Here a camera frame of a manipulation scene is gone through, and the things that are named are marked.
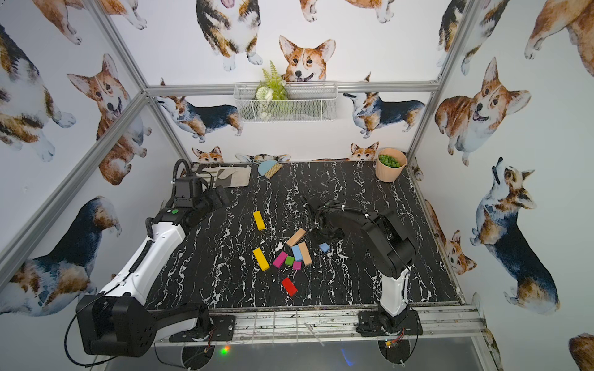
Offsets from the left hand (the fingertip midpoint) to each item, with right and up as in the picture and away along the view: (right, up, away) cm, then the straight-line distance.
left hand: (220, 191), depth 83 cm
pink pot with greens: (+68, +12, +23) cm, 73 cm away
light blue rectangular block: (+27, -24, +7) cm, 37 cm away
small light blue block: (+38, -22, +7) cm, 45 cm away
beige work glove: (-10, +6, +35) cm, 37 cm away
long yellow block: (+14, -26, +5) cm, 30 cm away
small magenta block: (+27, -28, +3) cm, 39 cm away
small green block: (+24, -26, +4) cm, 36 cm away
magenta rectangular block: (+21, -27, +5) cm, 34 cm away
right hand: (+38, -20, +9) cm, 44 cm away
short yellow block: (+11, -13, +15) cm, 23 cm away
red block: (+25, -34, -1) cm, 42 cm away
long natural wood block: (+27, -19, +11) cm, 35 cm away
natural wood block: (+31, -25, +7) cm, 40 cm away
